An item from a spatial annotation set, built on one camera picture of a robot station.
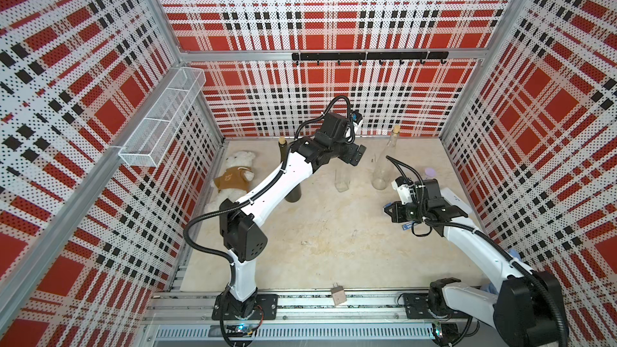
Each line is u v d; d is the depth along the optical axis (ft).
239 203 1.56
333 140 2.00
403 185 2.51
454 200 2.97
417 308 2.40
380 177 3.24
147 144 3.03
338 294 2.45
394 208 2.41
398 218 2.40
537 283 1.29
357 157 2.31
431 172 3.18
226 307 2.35
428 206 2.13
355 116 2.18
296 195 3.27
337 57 2.91
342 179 3.25
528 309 1.28
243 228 1.49
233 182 3.10
